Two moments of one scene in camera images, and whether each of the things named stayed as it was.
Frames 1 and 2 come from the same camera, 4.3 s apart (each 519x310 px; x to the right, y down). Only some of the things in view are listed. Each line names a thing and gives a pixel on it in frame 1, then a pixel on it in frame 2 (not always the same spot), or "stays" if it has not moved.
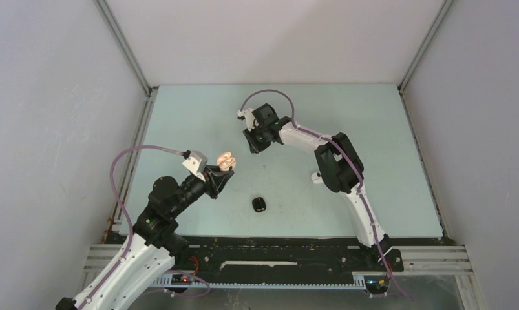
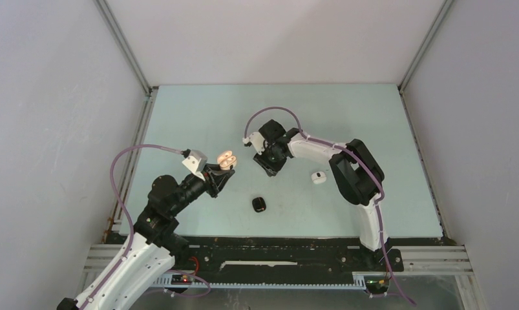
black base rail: [282, 259] stays
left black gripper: [216, 179] stays
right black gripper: [255, 148] → [271, 168]
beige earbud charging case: [225, 160] stays
